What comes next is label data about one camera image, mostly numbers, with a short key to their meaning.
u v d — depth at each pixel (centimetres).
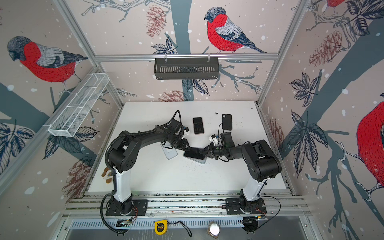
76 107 77
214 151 82
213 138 90
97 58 93
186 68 106
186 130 90
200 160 89
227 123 109
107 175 82
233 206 73
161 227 67
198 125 107
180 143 85
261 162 49
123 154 52
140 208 73
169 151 94
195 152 92
